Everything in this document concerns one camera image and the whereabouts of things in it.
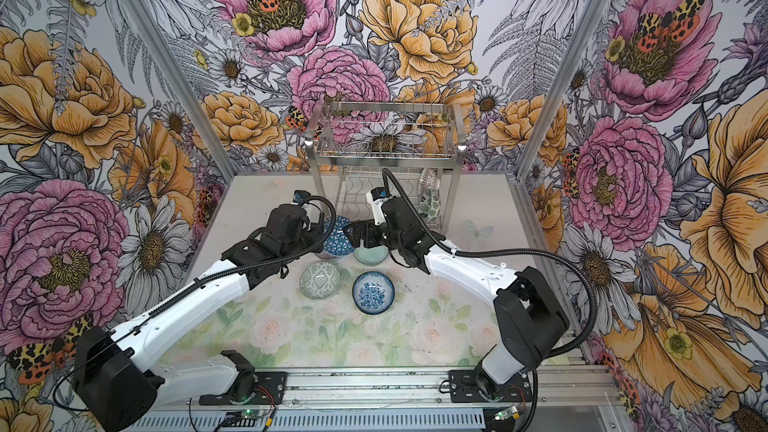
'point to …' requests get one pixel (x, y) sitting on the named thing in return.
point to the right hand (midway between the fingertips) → (358, 236)
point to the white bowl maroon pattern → (429, 180)
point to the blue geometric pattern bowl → (336, 241)
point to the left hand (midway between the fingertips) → (318, 235)
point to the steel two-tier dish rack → (351, 143)
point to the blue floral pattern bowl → (373, 293)
